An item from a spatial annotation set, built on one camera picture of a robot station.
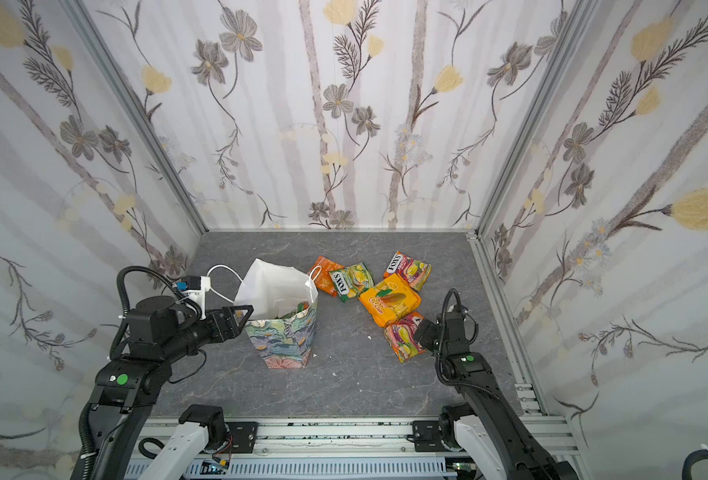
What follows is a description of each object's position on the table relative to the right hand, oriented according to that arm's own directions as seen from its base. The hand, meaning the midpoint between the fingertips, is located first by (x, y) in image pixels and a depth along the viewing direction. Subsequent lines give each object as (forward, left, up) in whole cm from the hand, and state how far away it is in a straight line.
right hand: (424, 326), depth 85 cm
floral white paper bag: (-8, +37, +15) cm, 41 cm away
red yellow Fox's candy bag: (-2, +6, -5) cm, 8 cm away
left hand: (-4, +47, +18) cm, 51 cm away
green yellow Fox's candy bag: (+19, +22, -7) cm, 30 cm away
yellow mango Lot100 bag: (+10, +9, -3) cm, 14 cm away
